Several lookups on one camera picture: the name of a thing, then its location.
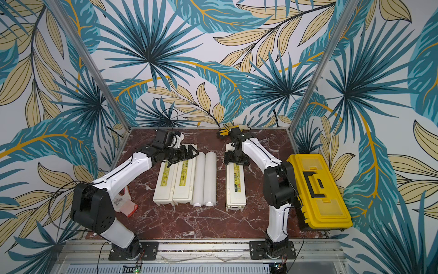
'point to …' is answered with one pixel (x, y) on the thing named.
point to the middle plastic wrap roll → (210, 179)
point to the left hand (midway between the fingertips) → (192, 156)
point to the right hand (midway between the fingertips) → (234, 163)
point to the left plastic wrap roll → (198, 185)
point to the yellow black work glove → (224, 132)
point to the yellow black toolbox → (324, 207)
